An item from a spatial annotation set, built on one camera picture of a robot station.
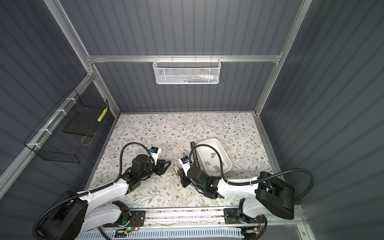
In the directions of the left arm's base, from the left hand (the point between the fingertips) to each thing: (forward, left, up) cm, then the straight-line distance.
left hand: (168, 162), depth 85 cm
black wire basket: (+1, +48, +25) cm, 54 cm away
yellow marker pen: (+20, +35, +20) cm, 45 cm away
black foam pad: (+16, +43, +19) cm, 50 cm away
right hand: (-7, -7, +2) cm, 10 cm away
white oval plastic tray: (+5, -25, -7) cm, 27 cm away
